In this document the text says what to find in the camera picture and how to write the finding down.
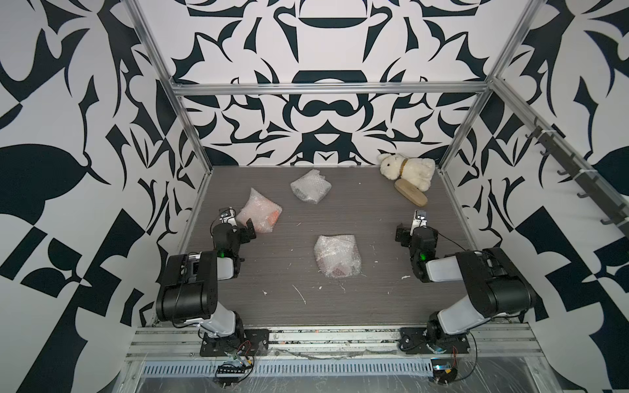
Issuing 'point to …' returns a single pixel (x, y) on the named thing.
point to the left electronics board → (231, 372)
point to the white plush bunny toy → (417, 172)
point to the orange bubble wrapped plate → (263, 212)
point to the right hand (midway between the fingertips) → (415, 222)
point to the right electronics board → (443, 371)
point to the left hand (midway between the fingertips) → (234, 219)
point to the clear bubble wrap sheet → (337, 255)
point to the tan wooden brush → (411, 192)
